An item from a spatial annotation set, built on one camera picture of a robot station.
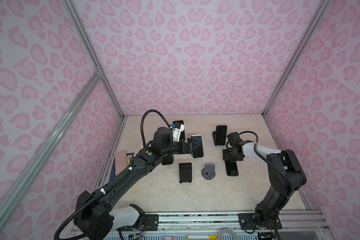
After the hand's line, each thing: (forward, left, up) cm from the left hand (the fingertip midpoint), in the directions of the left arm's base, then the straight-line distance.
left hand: (196, 142), depth 71 cm
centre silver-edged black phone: (+13, -3, -24) cm, 27 cm away
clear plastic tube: (-32, -15, -27) cm, 45 cm away
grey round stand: (-5, -8, -23) cm, 25 cm away
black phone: (+6, +8, +7) cm, 13 cm away
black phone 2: (-1, -23, -27) cm, 35 cm away
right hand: (+7, -23, -26) cm, 35 cm away
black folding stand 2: (-9, +3, -26) cm, 28 cm away
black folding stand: (+25, -16, -27) cm, 40 cm away
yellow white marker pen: (-35, -2, -26) cm, 44 cm away
